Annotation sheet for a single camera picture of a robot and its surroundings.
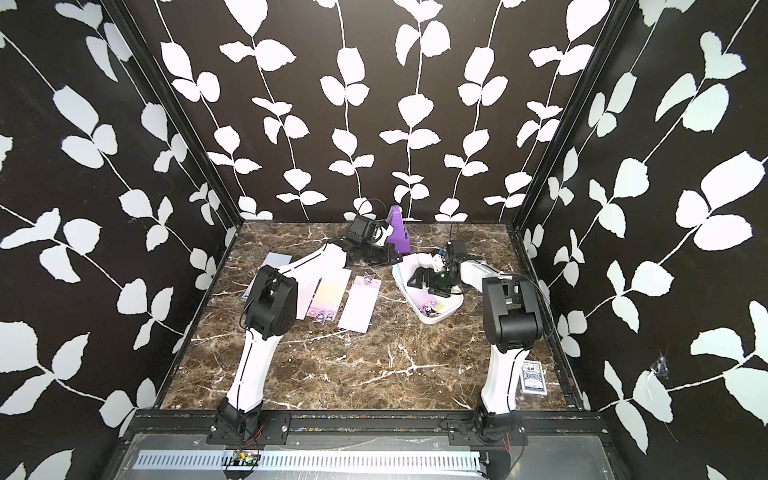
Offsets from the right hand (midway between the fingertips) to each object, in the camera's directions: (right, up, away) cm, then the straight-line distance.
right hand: (418, 281), depth 98 cm
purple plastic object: (-6, +16, +9) cm, 19 cm away
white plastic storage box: (-6, +3, -3) cm, 7 cm away
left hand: (-5, +9, -3) cm, 11 cm away
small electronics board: (-45, -40, -28) cm, 66 cm away
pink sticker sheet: (-52, +7, +10) cm, 54 cm away
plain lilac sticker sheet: (+3, -7, -1) cm, 8 cm away
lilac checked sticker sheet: (-20, -7, +1) cm, 21 cm away
